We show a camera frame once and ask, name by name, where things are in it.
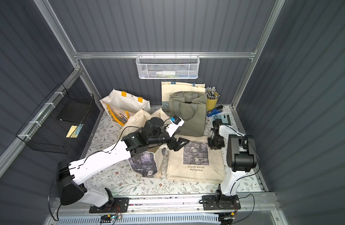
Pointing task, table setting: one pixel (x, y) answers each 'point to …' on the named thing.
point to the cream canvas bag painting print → (196, 162)
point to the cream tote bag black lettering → (168, 88)
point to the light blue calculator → (225, 118)
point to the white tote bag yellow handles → (121, 106)
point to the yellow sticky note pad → (71, 131)
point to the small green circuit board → (107, 218)
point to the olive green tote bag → (191, 107)
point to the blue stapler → (213, 111)
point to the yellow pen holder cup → (212, 97)
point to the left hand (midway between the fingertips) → (186, 137)
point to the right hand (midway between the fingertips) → (214, 148)
